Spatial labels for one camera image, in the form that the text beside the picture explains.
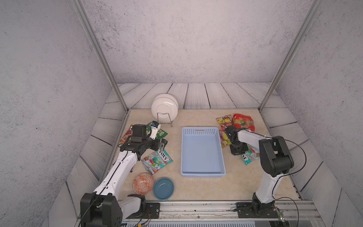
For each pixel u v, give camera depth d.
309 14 0.73
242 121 1.07
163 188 0.80
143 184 0.81
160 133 1.04
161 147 0.74
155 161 0.89
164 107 1.02
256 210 0.65
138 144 0.58
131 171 0.87
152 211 0.73
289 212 0.74
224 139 0.99
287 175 0.51
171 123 1.10
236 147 0.81
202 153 0.96
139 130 0.62
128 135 0.63
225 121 1.11
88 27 0.76
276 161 0.50
